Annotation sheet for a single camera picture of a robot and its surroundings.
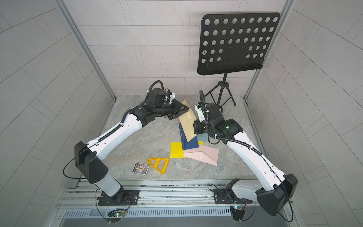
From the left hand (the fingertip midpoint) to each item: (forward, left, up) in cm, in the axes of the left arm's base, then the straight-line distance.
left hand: (191, 108), depth 70 cm
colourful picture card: (-20, +28, -29) cm, 45 cm away
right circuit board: (-40, -23, -31) cm, 56 cm away
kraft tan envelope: (-2, +2, -10) cm, 10 cm away
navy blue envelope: (-5, -2, -29) cm, 30 cm away
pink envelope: (-12, -9, -28) cm, 32 cm away
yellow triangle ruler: (-17, +18, -31) cm, 40 cm away
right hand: (-5, -1, -6) cm, 8 cm away
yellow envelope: (-8, +9, -31) cm, 34 cm away
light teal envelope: (-3, -8, -25) cm, 26 cm away
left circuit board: (-40, +34, -29) cm, 60 cm away
